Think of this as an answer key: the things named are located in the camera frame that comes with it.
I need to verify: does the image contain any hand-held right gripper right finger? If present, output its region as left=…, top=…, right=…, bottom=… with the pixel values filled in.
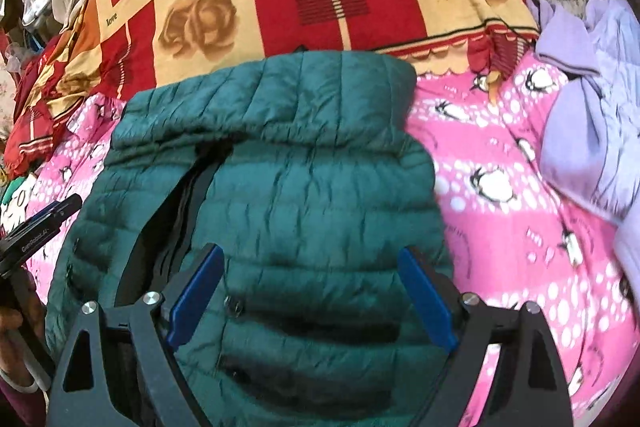
left=397, top=246, right=573, bottom=427

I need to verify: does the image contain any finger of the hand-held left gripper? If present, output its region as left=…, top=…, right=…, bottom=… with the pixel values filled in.
left=21, top=193, right=84, bottom=234

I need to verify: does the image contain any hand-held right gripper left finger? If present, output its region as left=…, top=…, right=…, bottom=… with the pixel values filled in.
left=47, top=243, right=226, bottom=427

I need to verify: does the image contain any green puffer jacket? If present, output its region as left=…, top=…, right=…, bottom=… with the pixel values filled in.
left=44, top=51, right=457, bottom=427

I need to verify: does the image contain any person's left hand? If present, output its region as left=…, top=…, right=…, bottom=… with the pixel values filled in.
left=0, top=301, right=32, bottom=386

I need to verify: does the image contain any pink penguin quilt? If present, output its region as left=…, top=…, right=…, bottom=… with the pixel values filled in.
left=0, top=56, right=640, bottom=427

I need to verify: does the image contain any small orange object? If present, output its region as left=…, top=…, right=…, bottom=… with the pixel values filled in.
left=482, top=72, right=504, bottom=104

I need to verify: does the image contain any lavender garment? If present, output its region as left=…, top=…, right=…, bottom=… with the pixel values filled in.
left=525, top=0, right=640, bottom=308

